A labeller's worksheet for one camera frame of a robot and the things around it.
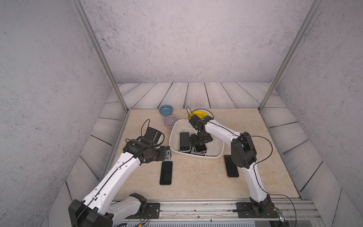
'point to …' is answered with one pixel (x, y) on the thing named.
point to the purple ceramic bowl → (169, 120)
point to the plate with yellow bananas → (200, 114)
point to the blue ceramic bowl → (165, 110)
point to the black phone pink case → (199, 150)
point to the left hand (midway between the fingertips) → (167, 155)
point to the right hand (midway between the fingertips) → (199, 143)
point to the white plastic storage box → (215, 148)
